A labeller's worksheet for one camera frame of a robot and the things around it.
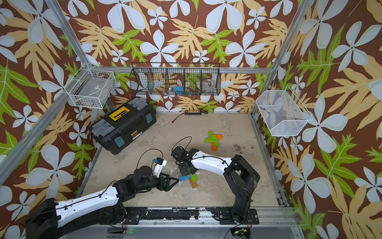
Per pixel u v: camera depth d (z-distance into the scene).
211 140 1.01
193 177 0.86
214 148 0.98
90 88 0.86
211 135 1.02
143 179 0.60
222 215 0.74
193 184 0.84
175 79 0.98
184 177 0.86
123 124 0.92
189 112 1.19
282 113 0.84
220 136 1.04
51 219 0.41
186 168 0.73
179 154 0.69
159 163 0.71
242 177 0.46
